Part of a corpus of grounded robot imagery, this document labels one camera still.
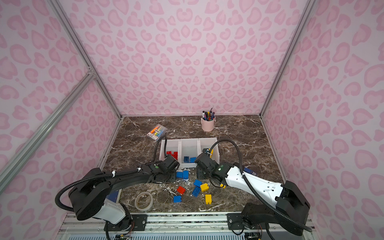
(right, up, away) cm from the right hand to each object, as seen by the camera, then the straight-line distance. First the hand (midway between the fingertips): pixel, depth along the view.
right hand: (200, 171), depth 80 cm
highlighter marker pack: (-30, +20, +30) cm, 47 cm away
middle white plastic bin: (-8, +9, +18) cm, 22 cm away
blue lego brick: (-12, -4, +7) cm, 15 cm away
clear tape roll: (-30, -16, 0) cm, 34 cm away
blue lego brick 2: (-9, -5, +10) cm, 14 cm away
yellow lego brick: (+5, +11, -8) cm, 15 cm away
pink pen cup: (+6, +24, +28) cm, 38 cm away
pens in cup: (+6, +31, +24) cm, 40 cm away
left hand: (-15, -4, +7) cm, 17 cm away
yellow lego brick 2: (+2, -10, +2) cm, 10 cm away
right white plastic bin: (+5, +13, +20) cm, 24 cm away
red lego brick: (-15, +6, +12) cm, 20 cm away
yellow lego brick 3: (+4, -14, -1) cm, 15 cm away
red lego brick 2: (-11, -12, +4) cm, 17 cm away
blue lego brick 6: (-3, -12, +2) cm, 12 cm away
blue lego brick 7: (-12, -15, +1) cm, 20 cm away
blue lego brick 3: (-5, +3, +16) cm, 17 cm away
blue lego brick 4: (-2, -9, +6) cm, 11 cm away
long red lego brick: (-19, +7, +15) cm, 26 cm away
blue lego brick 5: (-9, +3, +15) cm, 18 cm away
